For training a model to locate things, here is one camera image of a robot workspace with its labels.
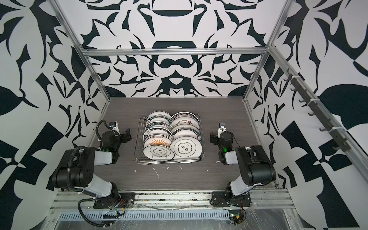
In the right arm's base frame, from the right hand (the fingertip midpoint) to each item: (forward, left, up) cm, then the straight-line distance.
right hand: (221, 130), depth 94 cm
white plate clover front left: (-16, +39, +3) cm, 42 cm away
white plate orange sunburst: (-10, +40, +9) cm, 43 cm away
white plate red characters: (+2, +22, +8) cm, 24 cm away
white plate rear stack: (+3, +39, +12) cm, 41 cm away
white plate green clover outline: (-13, +23, +2) cm, 27 cm away
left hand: (+1, +64, +4) cm, 65 cm away
